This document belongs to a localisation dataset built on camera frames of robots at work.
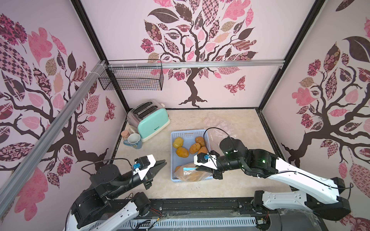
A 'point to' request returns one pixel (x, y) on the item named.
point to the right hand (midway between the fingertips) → (196, 164)
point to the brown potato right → (201, 140)
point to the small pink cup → (125, 134)
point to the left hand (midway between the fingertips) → (163, 164)
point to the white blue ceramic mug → (134, 140)
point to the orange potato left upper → (182, 152)
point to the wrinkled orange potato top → (192, 176)
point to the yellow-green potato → (178, 142)
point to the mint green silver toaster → (148, 118)
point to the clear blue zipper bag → (187, 172)
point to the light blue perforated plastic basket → (184, 145)
